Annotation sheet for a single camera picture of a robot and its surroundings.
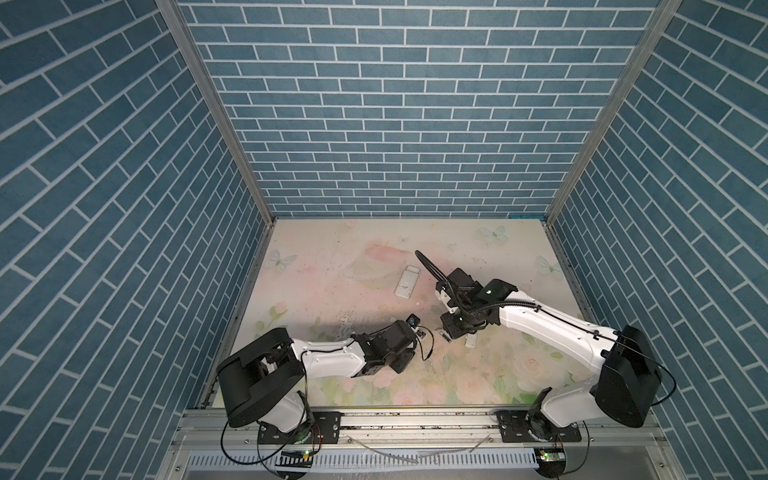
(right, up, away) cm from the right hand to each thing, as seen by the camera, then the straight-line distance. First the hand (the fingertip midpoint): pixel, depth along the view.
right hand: (445, 325), depth 82 cm
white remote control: (-10, +9, +20) cm, 24 cm away
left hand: (-10, -9, +5) cm, 15 cm away
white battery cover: (+9, -7, +7) cm, 13 cm away
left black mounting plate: (-33, -23, -9) cm, 41 cm away
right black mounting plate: (+16, -24, -8) cm, 30 cm away
